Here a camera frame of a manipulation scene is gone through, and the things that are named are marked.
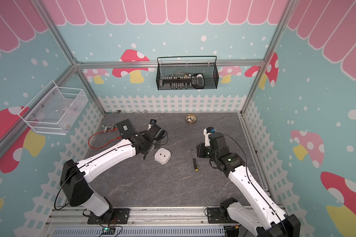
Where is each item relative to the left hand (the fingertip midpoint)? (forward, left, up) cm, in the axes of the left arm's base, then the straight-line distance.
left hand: (154, 141), depth 83 cm
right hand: (-5, -24, +4) cm, 24 cm away
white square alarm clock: (-2, -3, -13) cm, 14 cm away
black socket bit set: (+32, -12, +17) cm, 38 cm away
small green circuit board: (-40, +20, -19) cm, 49 cm away
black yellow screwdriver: (-7, -24, -15) cm, 29 cm away
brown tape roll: (+32, -22, -16) cm, 42 cm away
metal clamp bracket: (+22, +41, -16) cm, 49 cm away
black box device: (+21, +27, -16) cm, 38 cm away
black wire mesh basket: (+38, -29, +18) cm, 51 cm away
